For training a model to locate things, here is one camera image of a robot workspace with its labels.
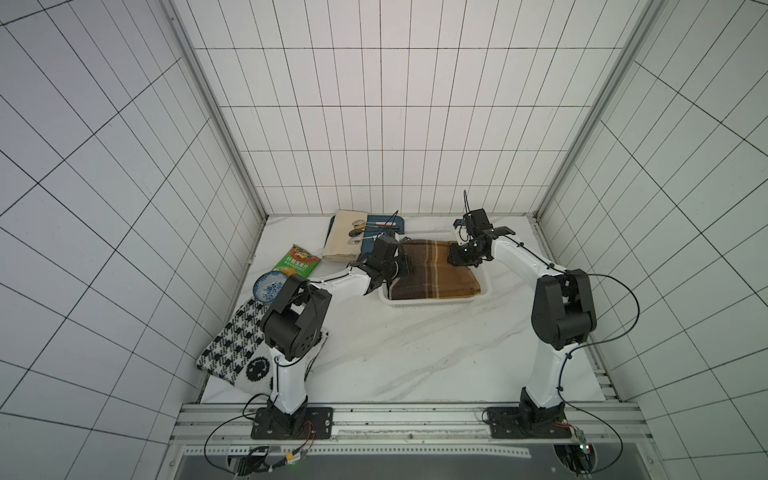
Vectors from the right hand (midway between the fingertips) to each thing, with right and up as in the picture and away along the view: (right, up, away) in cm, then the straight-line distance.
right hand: (441, 257), depth 97 cm
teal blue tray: (-23, +11, +20) cm, 32 cm away
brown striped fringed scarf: (-4, -5, -7) cm, 9 cm away
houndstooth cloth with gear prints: (-59, -26, -16) cm, 67 cm away
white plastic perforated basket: (+12, -5, -6) cm, 14 cm away
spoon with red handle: (-28, +13, +21) cm, 37 cm away
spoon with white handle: (-30, +5, +13) cm, 33 cm away
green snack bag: (-50, -2, +7) cm, 50 cm away
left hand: (-11, -3, -2) cm, 12 cm away
